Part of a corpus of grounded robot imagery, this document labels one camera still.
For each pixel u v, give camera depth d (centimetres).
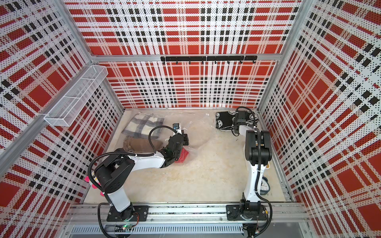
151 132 75
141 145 94
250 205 64
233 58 89
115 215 73
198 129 108
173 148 68
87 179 80
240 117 85
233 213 73
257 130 61
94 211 76
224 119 108
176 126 77
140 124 104
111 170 48
